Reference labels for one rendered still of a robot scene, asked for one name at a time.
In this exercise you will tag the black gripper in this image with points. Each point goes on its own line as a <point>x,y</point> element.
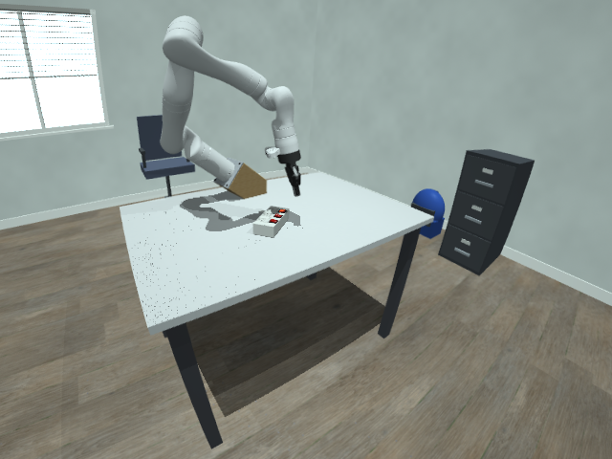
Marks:
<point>290,159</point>

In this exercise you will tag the white power strip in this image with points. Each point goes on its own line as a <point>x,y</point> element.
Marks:
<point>263,226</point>

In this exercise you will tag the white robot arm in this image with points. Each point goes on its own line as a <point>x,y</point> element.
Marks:
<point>183,46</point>

